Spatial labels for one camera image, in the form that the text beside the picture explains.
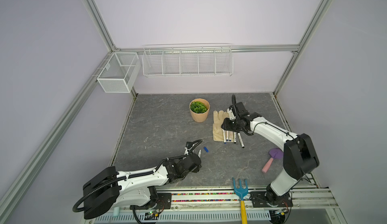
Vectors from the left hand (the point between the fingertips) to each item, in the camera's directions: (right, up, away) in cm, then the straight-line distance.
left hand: (195, 161), depth 82 cm
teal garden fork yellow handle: (+24, -13, -8) cm, 28 cm away
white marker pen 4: (+29, +10, +13) cm, 33 cm away
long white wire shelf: (-5, +61, +17) cm, 64 cm away
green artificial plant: (+2, +30, +14) cm, 33 cm away
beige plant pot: (+3, +23, +14) cm, 27 cm away
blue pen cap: (+7, +4, +9) cm, 12 cm away
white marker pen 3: (+25, +11, +14) cm, 31 cm away
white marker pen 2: (+20, +12, +12) cm, 26 cm away
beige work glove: (+16, +22, +22) cm, 35 cm away
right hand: (+17, +18, +8) cm, 26 cm away
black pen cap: (+3, +2, +7) cm, 7 cm away
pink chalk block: (+40, -3, 0) cm, 40 cm away
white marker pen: (+18, +11, +13) cm, 25 cm away
